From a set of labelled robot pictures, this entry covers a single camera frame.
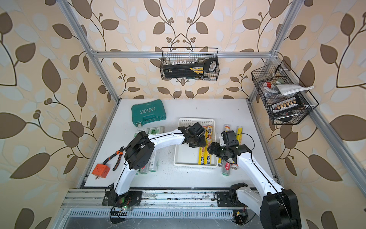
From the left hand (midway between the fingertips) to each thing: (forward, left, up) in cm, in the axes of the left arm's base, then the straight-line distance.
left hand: (207, 146), depth 89 cm
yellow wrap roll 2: (+14, -15, -1) cm, 21 cm away
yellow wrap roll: (+5, -2, -1) cm, 6 cm away
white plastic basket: (-5, +14, -4) cm, 15 cm away
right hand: (-4, -2, +3) cm, 6 cm away
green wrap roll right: (-13, -10, 0) cm, 17 cm away
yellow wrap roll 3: (-3, -15, +18) cm, 24 cm away
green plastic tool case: (+28, +43, 0) cm, 51 cm away
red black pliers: (-2, +56, -5) cm, 56 cm away
